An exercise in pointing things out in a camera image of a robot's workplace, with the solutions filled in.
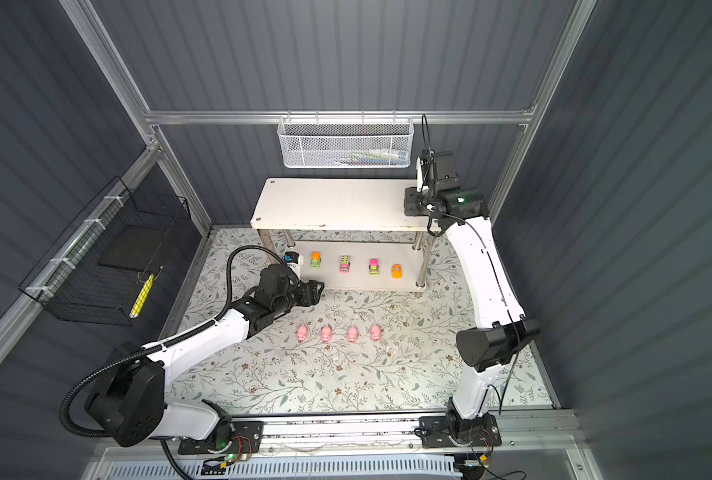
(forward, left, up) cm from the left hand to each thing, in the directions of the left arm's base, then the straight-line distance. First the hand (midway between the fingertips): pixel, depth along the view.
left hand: (315, 284), depth 86 cm
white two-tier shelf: (+34, -12, -14) cm, 39 cm away
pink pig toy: (-9, +6, -14) cm, 17 cm away
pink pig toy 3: (-10, -10, -13) cm, 19 cm away
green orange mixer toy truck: (+13, +1, -5) cm, 14 cm away
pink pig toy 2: (-10, -2, -13) cm, 17 cm away
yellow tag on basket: (-11, +39, +12) cm, 42 cm away
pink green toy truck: (+12, -9, -6) cm, 16 cm away
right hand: (+9, -28, +23) cm, 38 cm away
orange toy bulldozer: (+8, -25, -6) cm, 27 cm away
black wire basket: (-3, +51, +11) cm, 52 cm away
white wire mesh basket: (+66, -11, +7) cm, 68 cm away
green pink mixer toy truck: (+10, -18, -6) cm, 22 cm away
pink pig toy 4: (-10, -17, -13) cm, 24 cm away
